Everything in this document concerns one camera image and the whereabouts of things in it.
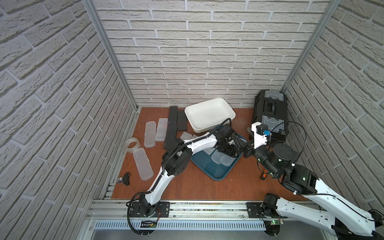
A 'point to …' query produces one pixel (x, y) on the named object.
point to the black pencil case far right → (182, 120)
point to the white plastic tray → (209, 115)
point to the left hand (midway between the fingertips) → (236, 154)
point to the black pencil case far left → (173, 115)
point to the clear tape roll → (132, 139)
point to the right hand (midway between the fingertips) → (242, 132)
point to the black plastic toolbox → (271, 108)
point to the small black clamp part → (125, 179)
